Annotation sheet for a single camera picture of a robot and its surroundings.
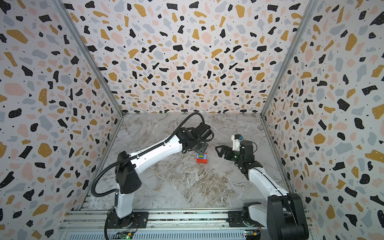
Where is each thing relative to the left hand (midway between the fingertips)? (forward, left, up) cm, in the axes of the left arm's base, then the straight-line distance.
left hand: (203, 144), depth 81 cm
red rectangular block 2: (-1, -1, -16) cm, 16 cm away
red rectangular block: (-2, +3, -15) cm, 16 cm away
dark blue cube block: (-1, +1, -13) cm, 13 cm away
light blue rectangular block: (0, -2, -14) cm, 14 cm away
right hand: (+1, -10, -4) cm, 11 cm away
